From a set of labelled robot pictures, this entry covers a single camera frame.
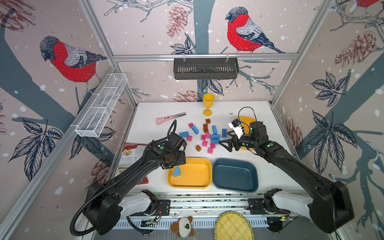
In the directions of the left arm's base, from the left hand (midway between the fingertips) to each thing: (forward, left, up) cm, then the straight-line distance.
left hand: (180, 161), depth 78 cm
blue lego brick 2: (+24, -28, -9) cm, 38 cm away
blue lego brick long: (+28, -8, -10) cm, 30 cm away
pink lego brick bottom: (+11, -17, -10) cm, 23 cm away
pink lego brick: (+21, -4, -11) cm, 24 cm away
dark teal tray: (-4, -31, -11) cm, 33 cm away
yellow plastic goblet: (+44, -18, +3) cm, 48 cm away
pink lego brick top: (+31, -5, -9) cm, 32 cm away
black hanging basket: (+61, -16, +17) cm, 65 cm away
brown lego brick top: (+34, -18, -9) cm, 39 cm away
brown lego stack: (+29, -15, -9) cm, 34 cm away
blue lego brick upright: (+27, -22, -10) cm, 36 cm away
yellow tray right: (+10, -32, +21) cm, 39 cm away
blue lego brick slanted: (-3, +3, -9) cm, 10 cm away
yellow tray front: (-3, -9, -10) cm, 14 cm away
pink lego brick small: (+15, -19, -10) cm, 26 cm away
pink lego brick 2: (+22, -14, -11) cm, 28 cm away
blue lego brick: (+23, -1, -10) cm, 25 cm away
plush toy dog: (-28, -2, -8) cm, 29 cm away
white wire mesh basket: (+11, +42, +19) cm, 48 cm away
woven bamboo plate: (-27, -25, -10) cm, 39 cm away
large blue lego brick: (+19, -21, -9) cm, 30 cm away
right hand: (+9, -23, +7) cm, 26 cm away
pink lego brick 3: (+16, -15, -11) cm, 24 cm away
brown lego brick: (+13, -10, -10) cm, 19 cm away
